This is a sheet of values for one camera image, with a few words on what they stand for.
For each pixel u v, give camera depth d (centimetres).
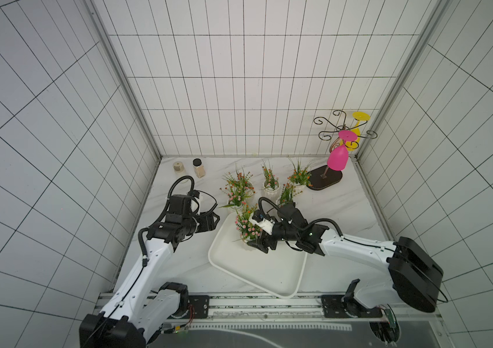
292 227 62
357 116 91
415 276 42
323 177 108
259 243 68
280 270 80
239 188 89
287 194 89
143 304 43
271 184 94
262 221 67
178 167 102
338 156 90
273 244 71
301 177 94
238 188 90
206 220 69
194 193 72
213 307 74
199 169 107
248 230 71
